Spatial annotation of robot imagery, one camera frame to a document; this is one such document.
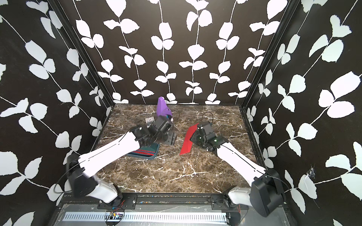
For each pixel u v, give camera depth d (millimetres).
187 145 816
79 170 405
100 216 701
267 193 405
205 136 617
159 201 756
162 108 1014
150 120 1080
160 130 571
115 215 707
